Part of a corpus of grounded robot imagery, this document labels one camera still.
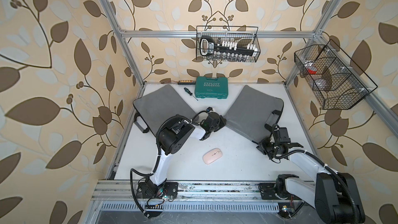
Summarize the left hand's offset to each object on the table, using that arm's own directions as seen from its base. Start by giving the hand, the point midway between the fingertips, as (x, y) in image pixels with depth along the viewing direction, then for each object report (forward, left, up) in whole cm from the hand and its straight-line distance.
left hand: (226, 118), depth 96 cm
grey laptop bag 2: (+7, -16, -1) cm, 18 cm away
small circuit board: (-46, -25, -3) cm, 53 cm away
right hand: (-16, -16, -3) cm, 23 cm away
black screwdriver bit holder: (+34, +28, -2) cm, 44 cm away
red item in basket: (+12, -44, +28) cm, 53 cm away
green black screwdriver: (+25, +26, -3) cm, 36 cm away
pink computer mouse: (-22, +10, -3) cm, 25 cm away
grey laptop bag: (+6, +49, 0) cm, 49 cm away
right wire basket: (+3, -50, +30) cm, 59 cm away
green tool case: (+26, +9, +1) cm, 27 cm away
